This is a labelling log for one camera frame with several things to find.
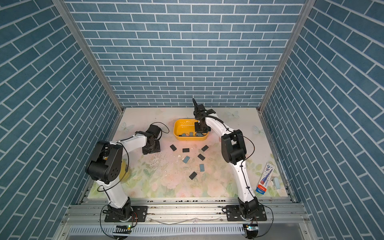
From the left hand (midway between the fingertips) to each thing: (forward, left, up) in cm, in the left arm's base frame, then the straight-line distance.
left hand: (157, 150), depth 97 cm
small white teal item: (-22, -69, +4) cm, 73 cm away
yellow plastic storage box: (+16, -17, +1) cm, 23 cm away
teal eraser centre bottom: (-12, -29, -1) cm, 31 cm away
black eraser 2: (0, -19, +1) cm, 20 cm away
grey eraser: (+13, -22, +1) cm, 25 cm away
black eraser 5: (-17, -23, 0) cm, 29 cm away
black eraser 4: (-5, -29, +1) cm, 29 cm away
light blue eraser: (-7, -19, 0) cm, 20 cm away
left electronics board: (-42, +10, -4) cm, 44 cm away
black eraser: (+2, -10, 0) cm, 10 cm away
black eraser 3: (+1, -31, +1) cm, 31 cm away
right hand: (+12, -28, +5) cm, 31 cm away
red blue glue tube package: (-19, -65, +2) cm, 68 cm away
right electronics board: (-43, -54, -4) cm, 69 cm away
